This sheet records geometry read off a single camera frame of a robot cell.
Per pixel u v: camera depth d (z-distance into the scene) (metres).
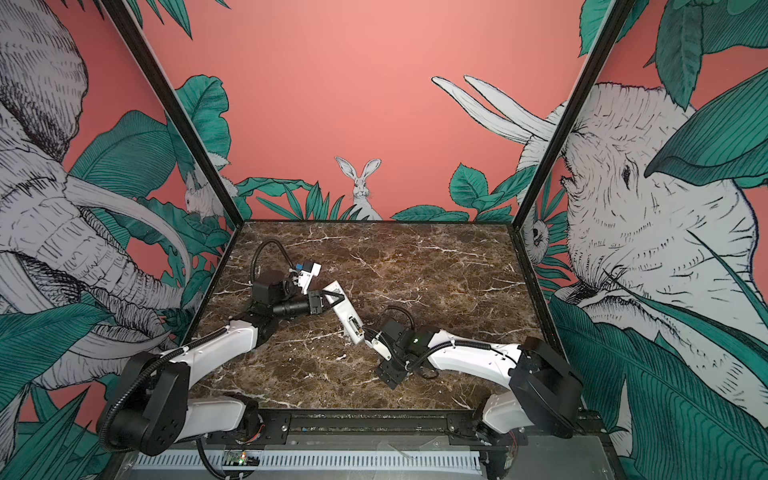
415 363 0.56
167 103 0.84
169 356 0.46
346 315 0.80
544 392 0.42
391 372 0.72
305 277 0.77
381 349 0.73
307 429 0.75
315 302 0.73
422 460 0.70
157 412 0.41
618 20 0.70
